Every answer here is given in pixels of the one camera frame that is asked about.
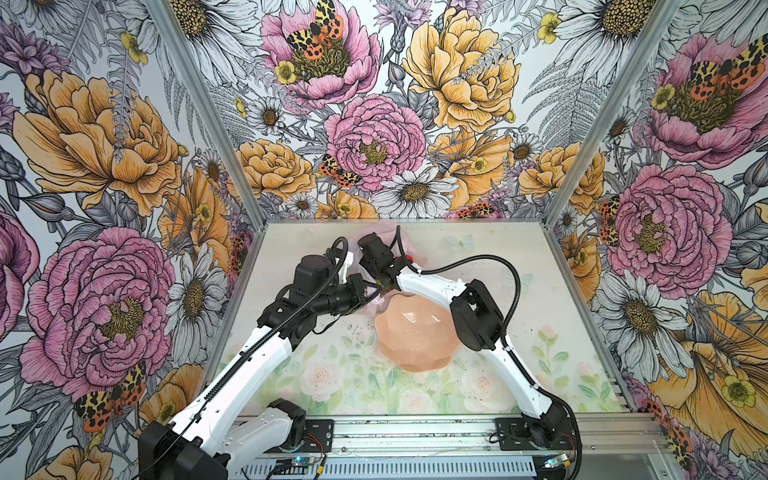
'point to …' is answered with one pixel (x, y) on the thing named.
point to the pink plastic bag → (364, 278)
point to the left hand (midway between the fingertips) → (381, 298)
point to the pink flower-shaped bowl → (416, 334)
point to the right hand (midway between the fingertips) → (337, 270)
